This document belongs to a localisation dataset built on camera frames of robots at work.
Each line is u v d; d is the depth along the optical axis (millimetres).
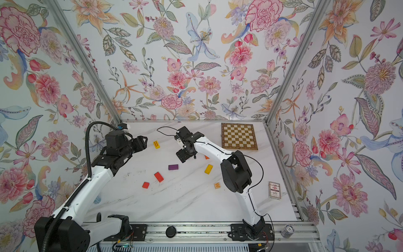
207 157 1013
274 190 860
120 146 616
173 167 960
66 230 380
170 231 741
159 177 927
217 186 882
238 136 1109
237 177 536
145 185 894
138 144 705
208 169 953
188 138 690
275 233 735
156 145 1065
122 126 692
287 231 714
